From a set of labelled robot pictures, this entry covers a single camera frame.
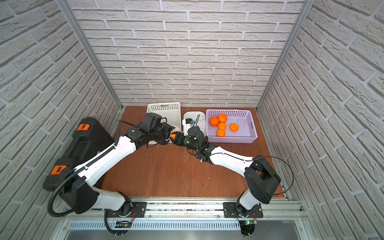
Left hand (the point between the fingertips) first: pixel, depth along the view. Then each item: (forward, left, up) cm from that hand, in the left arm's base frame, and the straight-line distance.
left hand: (179, 128), depth 78 cm
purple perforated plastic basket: (+19, -43, -23) cm, 52 cm away
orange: (-5, +3, 0) cm, 6 cm away
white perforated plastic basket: (+34, +10, -22) cm, 42 cm away
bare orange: (+23, -29, -18) cm, 41 cm away
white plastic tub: (+26, -8, -18) cm, 32 cm away
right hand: (-2, +3, -2) cm, 5 cm away
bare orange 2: (+18, -22, -16) cm, 33 cm away
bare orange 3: (+15, -36, -19) cm, 44 cm away
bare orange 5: (+10, -26, -19) cm, 34 cm away
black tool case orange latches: (-7, +44, 0) cm, 45 cm away
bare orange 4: (+16, -28, -18) cm, 37 cm away
